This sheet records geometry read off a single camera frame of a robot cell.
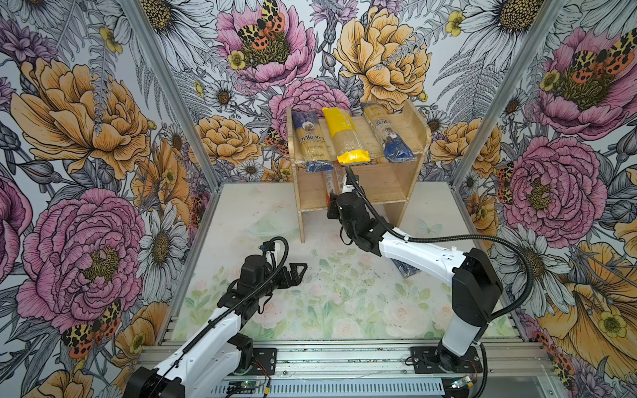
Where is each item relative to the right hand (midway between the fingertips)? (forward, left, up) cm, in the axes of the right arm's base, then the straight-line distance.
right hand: (334, 201), depth 84 cm
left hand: (-18, +13, -15) cm, 27 cm away
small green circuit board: (-47, +26, -24) cm, 59 cm away
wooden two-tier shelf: (+12, -17, -3) cm, 21 cm away
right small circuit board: (-48, -34, -25) cm, 64 cm away
